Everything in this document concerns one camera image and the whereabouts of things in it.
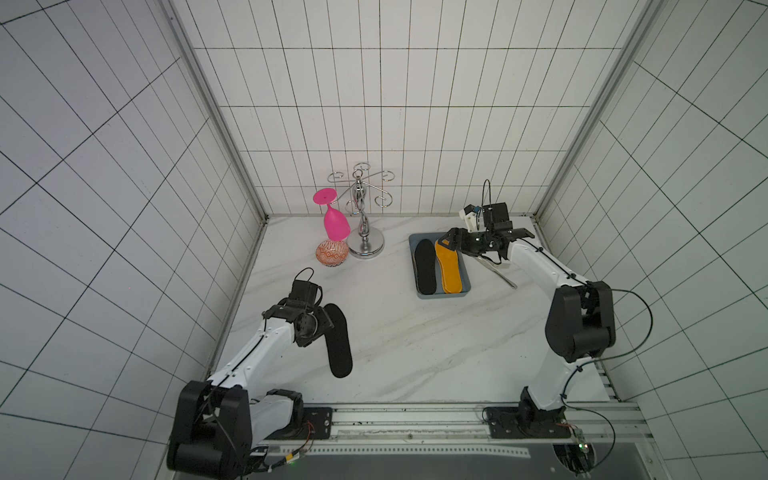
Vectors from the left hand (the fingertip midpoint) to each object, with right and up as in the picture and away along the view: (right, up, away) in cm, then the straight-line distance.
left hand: (323, 332), depth 85 cm
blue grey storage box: (+46, +13, +12) cm, 49 cm away
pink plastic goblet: (+2, +32, +10) cm, 34 cm away
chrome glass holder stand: (+10, +26, +25) cm, 37 cm away
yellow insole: (+41, +17, +16) cm, 47 cm away
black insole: (+32, +19, +16) cm, 41 cm away
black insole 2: (+4, -3, +1) cm, 6 cm away
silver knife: (+55, +18, +18) cm, 61 cm away
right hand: (+34, +26, +6) cm, 43 cm away
